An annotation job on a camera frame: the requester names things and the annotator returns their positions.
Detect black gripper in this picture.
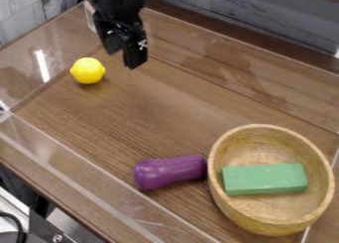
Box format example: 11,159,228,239
91,0,148,69

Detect yellow toy lemon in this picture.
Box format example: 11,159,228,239
71,58,106,84

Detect purple toy eggplant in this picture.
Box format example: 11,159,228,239
134,155,208,190

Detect brown wooden bowl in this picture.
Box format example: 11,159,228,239
208,124,335,236

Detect green rectangular block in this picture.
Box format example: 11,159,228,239
222,164,308,195

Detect clear acrylic corner bracket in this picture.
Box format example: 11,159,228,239
84,0,96,33

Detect clear acrylic front wall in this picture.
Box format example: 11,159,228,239
0,108,219,243

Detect black metal bracket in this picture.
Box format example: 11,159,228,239
26,216,78,243

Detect black cable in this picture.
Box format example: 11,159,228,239
0,210,30,243

